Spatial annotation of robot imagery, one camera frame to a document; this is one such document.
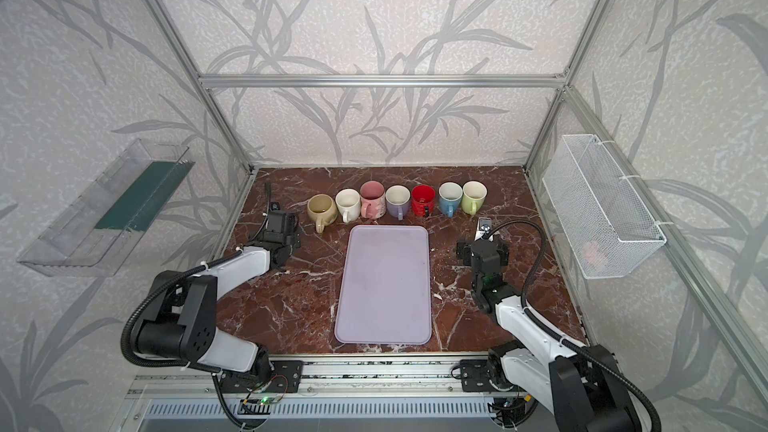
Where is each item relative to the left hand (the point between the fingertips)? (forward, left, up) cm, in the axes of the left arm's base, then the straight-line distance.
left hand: (277, 224), depth 93 cm
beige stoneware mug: (+10, -11, -6) cm, 16 cm away
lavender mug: (+15, -37, -5) cm, 41 cm away
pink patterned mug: (+9, -30, +2) cm, 31 cm away
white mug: (+12, -20, -3) cm, 24 cm away
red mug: (+14, -47, -5) cm, 49 cm away
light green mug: (+14, -64, -1) cm, 66 cm away
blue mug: (+14, -56, -1) cm, 58 cm away
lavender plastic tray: (-18, -35, -7) cm, 40 cm away
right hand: (-4, -63, +5) cm, 63 cm away
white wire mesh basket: (-18, -82, +28) cm, 88 cm away
